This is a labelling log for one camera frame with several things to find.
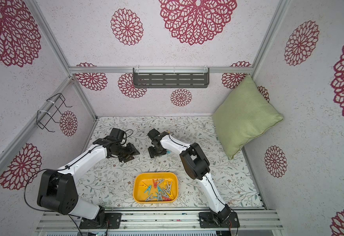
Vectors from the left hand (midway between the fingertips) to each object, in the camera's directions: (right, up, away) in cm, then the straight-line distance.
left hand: (137, 154), depth 86 cm
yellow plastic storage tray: (+19, -18, -3) cm, 26 cm away
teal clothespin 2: (+13, -19, -3) cm, 24 cm away
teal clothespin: (+7, -19, -3) cm, 20 cm away
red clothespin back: (+10, -17, 0) cm, 20 cm away
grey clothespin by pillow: (+13, -15, 0) cm, 20 cm away
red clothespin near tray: (+17, -23, -6) cm, 29 cm away
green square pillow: (+62, +24, 0) cm, 66 cm away
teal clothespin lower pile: (+18, 0, +13) cm, 22 cm away
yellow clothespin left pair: (+4, -17, -1) cm, 18 cm away
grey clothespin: (+8, -23, -6) cm, 25 cm away
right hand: (+8, -1, +12) cm, 15 cm away
